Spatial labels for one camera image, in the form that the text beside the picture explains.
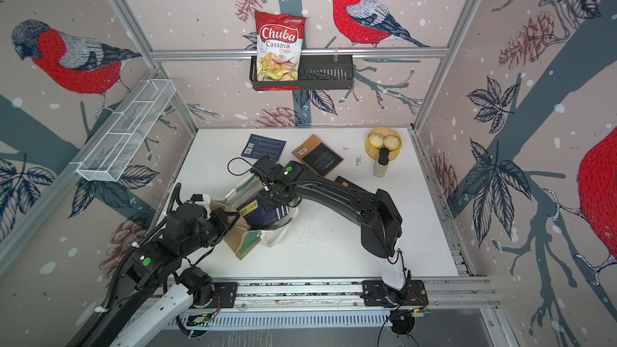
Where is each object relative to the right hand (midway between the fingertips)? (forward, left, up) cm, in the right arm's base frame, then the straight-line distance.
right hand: (268, 203), depth 79 cm
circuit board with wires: (-32, +17, -15) cm, 39 cm away
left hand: (-6, +5, +6) cm, 10 cm away
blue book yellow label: (-1, +6, -9) cm, 10 cm away
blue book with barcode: (+37, +14, -13) cm, 42 cm away
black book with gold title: (+4, -27, +7) cm, 29 cm away
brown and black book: (+30, -16, -12) cm, 37 cm away
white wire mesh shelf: (+15, +48, +18) cm, 53 cm away
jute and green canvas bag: (-13, +6, +3) cm, 14 cm away
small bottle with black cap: (+22, -42, -8) cm, 48 cm away
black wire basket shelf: (+59, -14, +13) cm, 62 cm away
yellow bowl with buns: (+41, -47, -10) cm, 63 cm away
